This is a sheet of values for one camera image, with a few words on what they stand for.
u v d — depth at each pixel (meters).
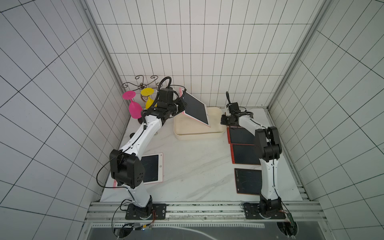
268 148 0.59
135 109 0.86
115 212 0.70
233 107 0.86
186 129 1.08
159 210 0.73
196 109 1.00
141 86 0.90
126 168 0.44
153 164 0.90
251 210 0.73
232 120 0.83
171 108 0.68
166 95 0.61
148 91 0.83
